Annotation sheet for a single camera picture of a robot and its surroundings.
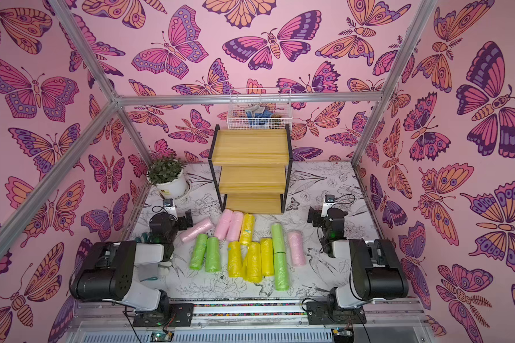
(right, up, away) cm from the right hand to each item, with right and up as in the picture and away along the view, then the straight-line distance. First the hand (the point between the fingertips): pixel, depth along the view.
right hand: (324, 207), depth 94 cm
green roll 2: (-47, -19, -10) cm, 51 cm away
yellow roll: (-34, -9, -3) cm, 35 cm away
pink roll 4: (-13, -16, -6) cm, 22 cm away
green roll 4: (-20, -23, -14) cm, 33 cm away
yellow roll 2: (-38, -20, -10) cm, 44 cm away
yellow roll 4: (-25, -19, -10) cm, 33 cm away
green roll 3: (-21, -13, -4) cm, 25 cm away
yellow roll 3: (-31, -21, -12) cm, 39 cm away
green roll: (-53, -18, -7) cm, 57 cm away
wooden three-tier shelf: (-31, +17, +4) cm, 35 cm away
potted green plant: (-69, +15, -1) cm, 70 cm away
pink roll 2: (-45, -9, +1) cm, 46 cm away
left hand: (-63, -1, +1) cm, 63 cm away
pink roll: (-53, -9, -1) cm, 54 cm away
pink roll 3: (-39, -8, -2) cm, 40 cm away
